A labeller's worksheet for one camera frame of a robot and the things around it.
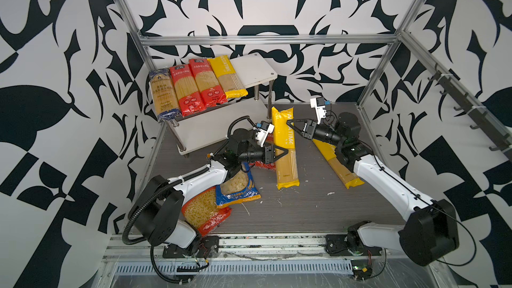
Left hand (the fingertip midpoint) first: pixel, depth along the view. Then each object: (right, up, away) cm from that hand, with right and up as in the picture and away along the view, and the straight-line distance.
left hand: (286, 147), depth 74 cm
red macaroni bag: (-33, -25, +5) cm, 41 cm away
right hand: (0, +10, -4) cm, 10 cm away
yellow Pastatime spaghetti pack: (0, -8, 0) cm, 8 cm away
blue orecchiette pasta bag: (-14, -20, +10) cm, 27 cm away
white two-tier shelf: (-36, +8, +32) cm, 49 cm away
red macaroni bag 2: (-9, -10, +19) cm, 24 cm away
